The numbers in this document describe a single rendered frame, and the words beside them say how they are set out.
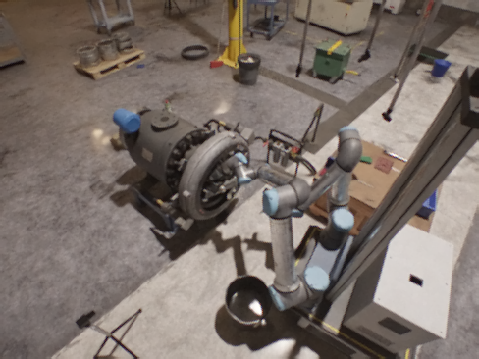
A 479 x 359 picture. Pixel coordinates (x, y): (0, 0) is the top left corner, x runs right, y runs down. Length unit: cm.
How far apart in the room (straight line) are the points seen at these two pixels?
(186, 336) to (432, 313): 156
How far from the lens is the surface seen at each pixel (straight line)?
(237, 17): 518
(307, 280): 154
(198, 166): 171
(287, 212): 118
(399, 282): 155
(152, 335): 222
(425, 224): 240
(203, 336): 214
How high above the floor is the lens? 209
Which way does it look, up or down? 48 degrees down
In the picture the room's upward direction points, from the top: straight up
